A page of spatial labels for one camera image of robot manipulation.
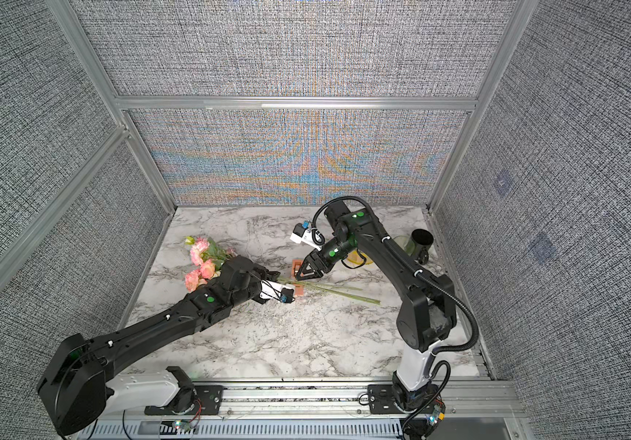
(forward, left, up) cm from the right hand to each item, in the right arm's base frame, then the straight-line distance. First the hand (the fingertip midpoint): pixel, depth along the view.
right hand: (304, 268), depth 75 cm
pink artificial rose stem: (+4, +28, -1) cm, 29 cm away
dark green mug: (+12, -36, -5) cm, 39 cm away
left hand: (+4, +8, -4) cm, 9 cm away
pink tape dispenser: (-6, +1, +1) cm, 7 cm away
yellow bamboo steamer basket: (-1, -13, +7) cm, 15 cm away
